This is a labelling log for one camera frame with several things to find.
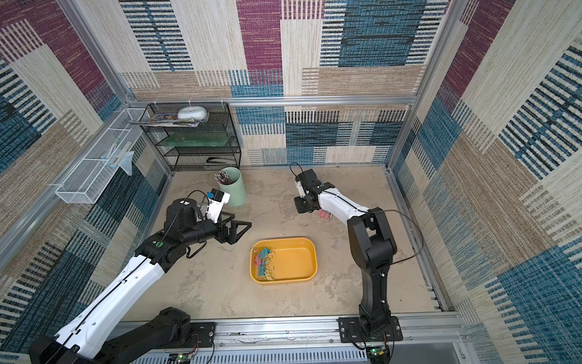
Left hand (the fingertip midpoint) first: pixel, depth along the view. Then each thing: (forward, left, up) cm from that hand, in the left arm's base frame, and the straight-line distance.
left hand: (241, 218), depth 73 cm
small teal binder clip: (-2, -6, -20) cm, 21 cm away
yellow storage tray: (-3, -17, -25) cm, 30 cm away
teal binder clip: (-8, -5, -22) cm, 24 cm away
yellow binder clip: (-9, -7, -23) cm, 26 cm away
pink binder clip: (-5, -3, -21) cm, 22 cm away
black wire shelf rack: (+34, +16, +2) cm, 38 cm away
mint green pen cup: (+22, +7, -11) cm, 25 cm away
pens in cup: (+24, +12, -7) cm, 28 cm away
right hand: (+18, -20, -17) cm, 32 cm away
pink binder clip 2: (+15, -31, -22) cm, 41 cm away
